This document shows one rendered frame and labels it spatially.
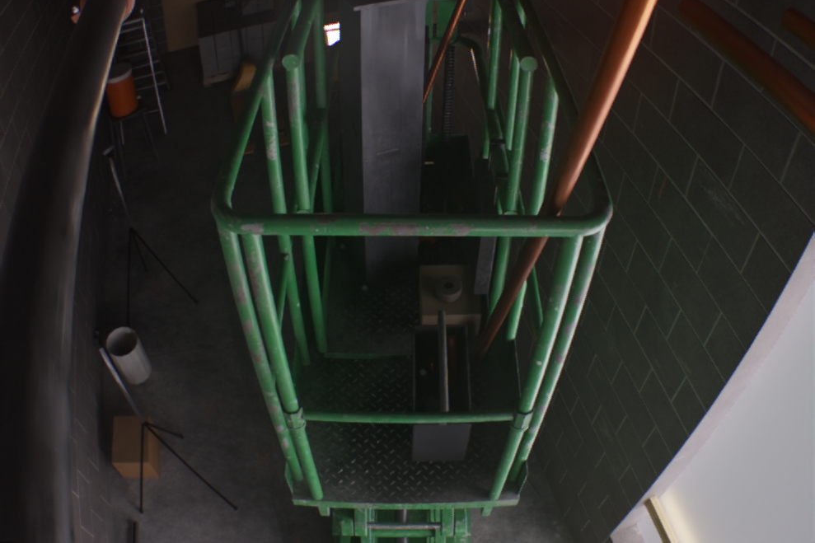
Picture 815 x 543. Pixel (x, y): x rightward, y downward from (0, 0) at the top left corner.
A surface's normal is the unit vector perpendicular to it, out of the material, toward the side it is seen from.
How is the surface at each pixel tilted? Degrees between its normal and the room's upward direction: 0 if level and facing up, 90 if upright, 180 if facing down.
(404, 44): 90
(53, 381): 64
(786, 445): 90
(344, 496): 0
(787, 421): 90
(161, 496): 0
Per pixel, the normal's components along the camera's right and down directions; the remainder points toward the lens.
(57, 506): 0.91, -0.40
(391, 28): 0.41, 0.64
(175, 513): 0.02, -0.72
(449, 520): 0.02, -0.45
